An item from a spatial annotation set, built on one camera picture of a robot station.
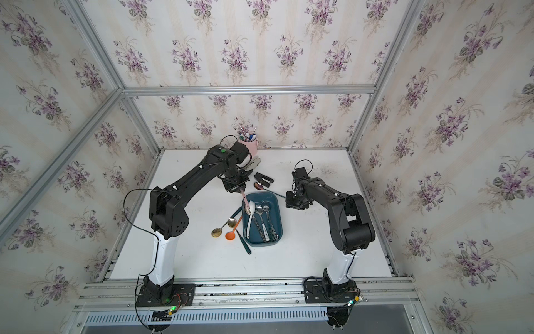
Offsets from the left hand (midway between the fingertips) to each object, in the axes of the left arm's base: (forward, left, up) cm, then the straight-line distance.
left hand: (250, 189), depth 88 cm
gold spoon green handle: (-14, +14, -12) cm, 23 cm away
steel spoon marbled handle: (-13, -4, -12) cm, 18 cm away
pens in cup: (+38, +4, -3) cm, 38 cm away
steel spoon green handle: (-15, -10, -11) cm, 22 cm away
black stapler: (+13, -6, -10) cm, 18 cm away
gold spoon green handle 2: (-10, +8, -12) cm, 17 cm away
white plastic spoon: (-1, 0, -14) cm, 14 cm away
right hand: (-2, -20, -11) cm, 22 cm away
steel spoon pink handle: (-3, +2, -11) cm, 12 cm away
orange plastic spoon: (-15, +8, -13) cm, 22 cm away
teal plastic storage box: (-11, -6, -12) cm, 17 cm away
